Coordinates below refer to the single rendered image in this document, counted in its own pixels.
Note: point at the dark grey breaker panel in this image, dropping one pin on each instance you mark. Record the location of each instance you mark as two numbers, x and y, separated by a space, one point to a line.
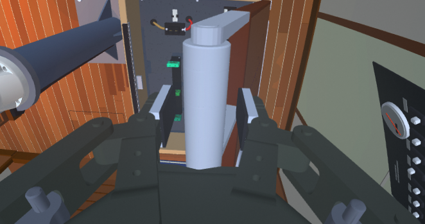
156 58

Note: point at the black switch panel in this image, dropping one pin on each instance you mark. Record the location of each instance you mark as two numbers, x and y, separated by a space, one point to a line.
398 171

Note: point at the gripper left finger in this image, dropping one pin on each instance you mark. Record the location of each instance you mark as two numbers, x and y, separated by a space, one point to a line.
136 158

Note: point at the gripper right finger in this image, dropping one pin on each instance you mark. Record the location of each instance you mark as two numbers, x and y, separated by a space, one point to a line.
259 164

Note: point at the white rocker switch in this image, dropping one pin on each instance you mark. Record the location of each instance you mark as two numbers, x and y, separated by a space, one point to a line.
415 120
416 142
415 214
416 204
416 161
416 191
411 171

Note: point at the white tag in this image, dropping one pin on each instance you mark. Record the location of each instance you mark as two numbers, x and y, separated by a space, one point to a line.
139 83

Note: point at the white fuse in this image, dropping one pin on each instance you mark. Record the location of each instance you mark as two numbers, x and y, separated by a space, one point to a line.
174 15

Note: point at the black piano hinge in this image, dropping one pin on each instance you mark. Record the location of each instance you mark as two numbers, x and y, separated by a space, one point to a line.
131 68

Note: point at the black fuse rack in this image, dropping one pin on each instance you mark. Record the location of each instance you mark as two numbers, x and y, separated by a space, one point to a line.
176 78

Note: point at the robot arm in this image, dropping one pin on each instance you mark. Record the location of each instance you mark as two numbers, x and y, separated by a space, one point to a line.
9 84

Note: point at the brown wooden lid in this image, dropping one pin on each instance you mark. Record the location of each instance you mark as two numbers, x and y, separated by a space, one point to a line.
239 61

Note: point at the green fuse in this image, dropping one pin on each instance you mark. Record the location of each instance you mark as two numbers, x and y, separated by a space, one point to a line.
177 92
178 117
173 64

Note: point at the round grey gauge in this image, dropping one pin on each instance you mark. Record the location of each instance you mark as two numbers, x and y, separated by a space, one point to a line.
395 119

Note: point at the black fuse holder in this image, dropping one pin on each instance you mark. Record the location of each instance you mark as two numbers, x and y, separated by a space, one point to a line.
174 28

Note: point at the brown wooden wall rail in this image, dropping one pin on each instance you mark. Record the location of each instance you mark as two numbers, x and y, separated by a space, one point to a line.
372 33

